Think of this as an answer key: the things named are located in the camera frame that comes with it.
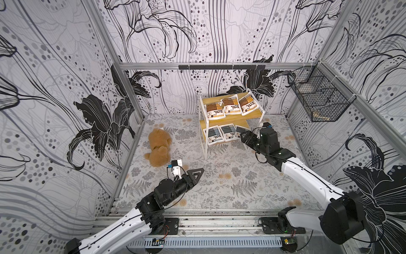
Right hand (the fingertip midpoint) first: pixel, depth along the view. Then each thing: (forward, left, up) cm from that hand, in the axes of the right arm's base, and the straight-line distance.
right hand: (246, 135), depth 83 cm
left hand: (-22, +21, -2) cm, 31 cm away
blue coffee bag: (+5, +9, -3) cm, 11 cm away
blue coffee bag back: (+6, +2, -3) cm, 7 cm away
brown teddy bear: (+3, +50, -9) cm, 50 cm away
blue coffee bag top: (+2, +17, -3) cm, 17 cm away
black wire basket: (+21, -46, +8) cm, 51 cm away
